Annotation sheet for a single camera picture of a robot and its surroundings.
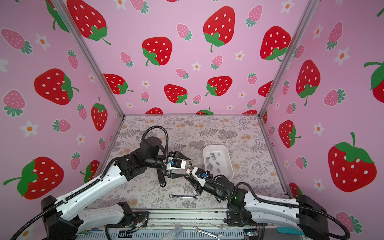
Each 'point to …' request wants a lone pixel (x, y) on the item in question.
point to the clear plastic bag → (174, 233)
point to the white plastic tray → (217, 160)
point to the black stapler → (162, 179)
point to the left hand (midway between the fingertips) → (188, 163)
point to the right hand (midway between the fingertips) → (186, 174)
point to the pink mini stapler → (188, 171)
